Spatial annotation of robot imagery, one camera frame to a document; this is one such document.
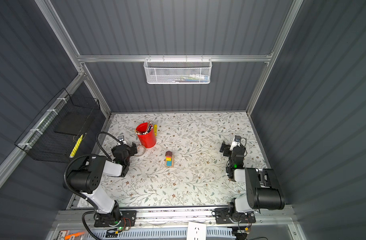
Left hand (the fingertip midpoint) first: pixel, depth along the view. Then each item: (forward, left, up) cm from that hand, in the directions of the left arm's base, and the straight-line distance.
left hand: (124, 144), depth 95 cm
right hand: (-6, -69, +5) cm, 70 cm away
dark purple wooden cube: (-12, -29, +6) cm, 32 cm away
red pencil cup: (0, -16, +10) cm, 19 cm away
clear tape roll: (-2, -10, -5) cm, 11 cm away
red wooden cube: (-13, -29, +4) cm, 32 cm away
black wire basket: (-7, +25, +23) cm, 35 cm away
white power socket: (-48, -42, -2) cm, 64 cm away
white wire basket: (+49, -36, +22) cm, 65 cm away
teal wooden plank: (-14, -29, -2) cm, 32 cm away
